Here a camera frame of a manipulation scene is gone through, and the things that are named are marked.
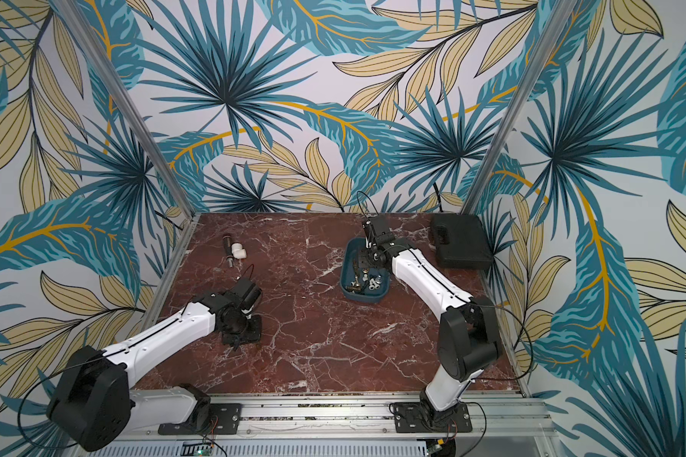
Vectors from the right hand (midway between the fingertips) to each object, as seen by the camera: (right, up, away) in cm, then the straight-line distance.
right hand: (367, 255), depth 89 cm
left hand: (-33, -25, -7) cm, 42 cm away
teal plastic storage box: (+2, -10, +9) cm, 14 cm away
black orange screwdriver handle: (-51, +4, +17) cm, 54 cm away
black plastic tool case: (+36, +4, +16) cm, 40 cm away
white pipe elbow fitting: (-46, +1, +15) cm, 48 cm away
